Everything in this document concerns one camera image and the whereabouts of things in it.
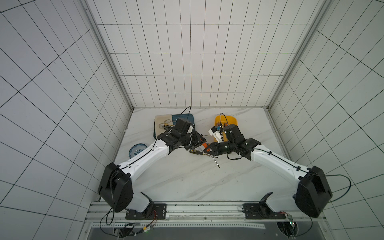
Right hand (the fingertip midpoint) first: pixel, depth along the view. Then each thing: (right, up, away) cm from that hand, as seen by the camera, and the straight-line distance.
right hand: (201, 152), depth 77 cm
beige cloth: (-28, +15, +33) cm, 46 cm away
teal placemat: (-8, +19, +37) cm, 42 cm away
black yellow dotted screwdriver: (-4, -3, +16) cm, 16 cm away
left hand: (+1, +4, +1) cm, 4 cm away
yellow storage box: (+17, +16, +31) cm, 39 cm away
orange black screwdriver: (+3, +4, -1) cm, 5 cm away
